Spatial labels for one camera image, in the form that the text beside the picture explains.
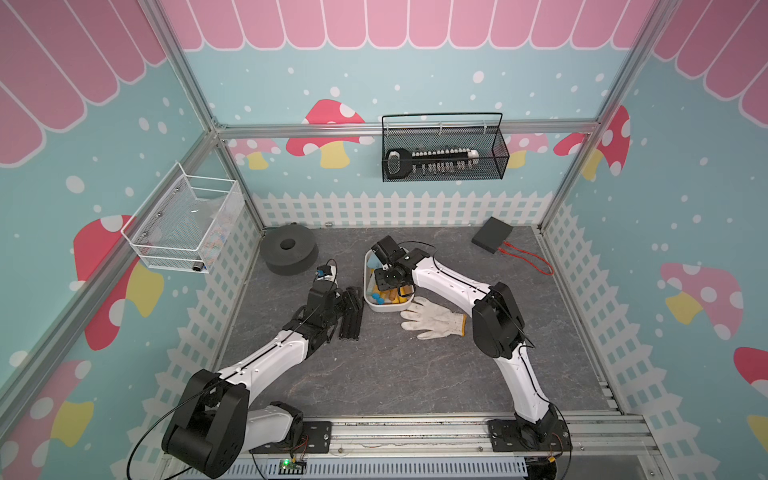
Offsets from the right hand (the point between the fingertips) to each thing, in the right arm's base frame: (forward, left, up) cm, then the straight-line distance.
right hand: (384, 280), depth 96 cm
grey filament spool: (+15, +35, -1) cm, 38 cm away
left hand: (-8, +8, +4) cm, 12 cm away
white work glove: (-11, -16, -7) cm, 20 cm away
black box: (+28, -43, -9) cm, 52 cm away
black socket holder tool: (+24, -6, +27) cm, 37 cm away
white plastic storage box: (-7, +1, -1) cm, 7 cm away
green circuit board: (-48, +24, -10) cm, 55 cm away
